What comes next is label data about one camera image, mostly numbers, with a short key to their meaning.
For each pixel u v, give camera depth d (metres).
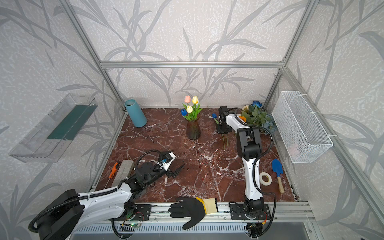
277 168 0.90
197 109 0.86
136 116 1.00
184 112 0.79
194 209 0.74
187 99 0.85
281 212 0.75
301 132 0.62
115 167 0.87
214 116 1.12
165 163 0.66
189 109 0.78
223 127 0.90
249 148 0.61
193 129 0.93
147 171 0.61
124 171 0.84
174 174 0.72
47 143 0.64
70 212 0.42
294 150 0.74
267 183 0.83
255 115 1.05
